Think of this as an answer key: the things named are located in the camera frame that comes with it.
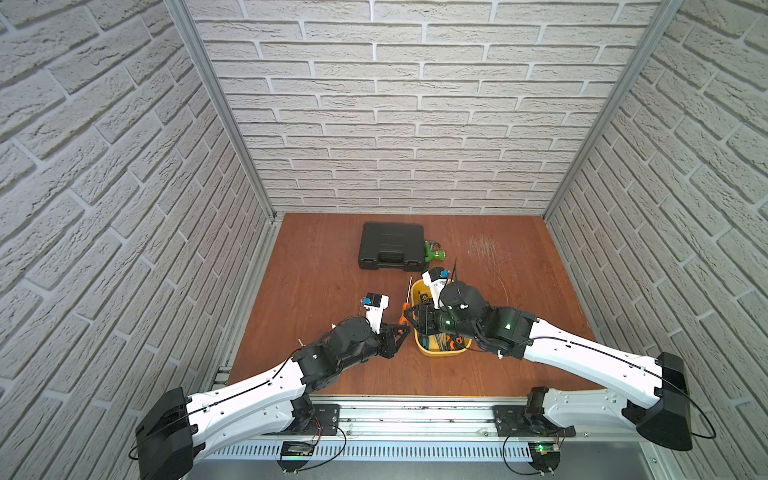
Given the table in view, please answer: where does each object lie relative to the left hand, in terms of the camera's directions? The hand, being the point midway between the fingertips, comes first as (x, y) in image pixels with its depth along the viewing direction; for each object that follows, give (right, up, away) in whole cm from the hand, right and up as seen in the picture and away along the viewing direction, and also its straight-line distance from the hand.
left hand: (412, 327), depth 72 cm
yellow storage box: (+6, -9, +13) cm, 17 cm away
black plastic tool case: (-5, +20, +33) cm, 39 cm away
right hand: (0, +4, -2) cm, 4 cm away
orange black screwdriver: (-2, +2, -1) cm, 4 cm away
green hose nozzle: (+9, +18, +33) cm, 39 cm away
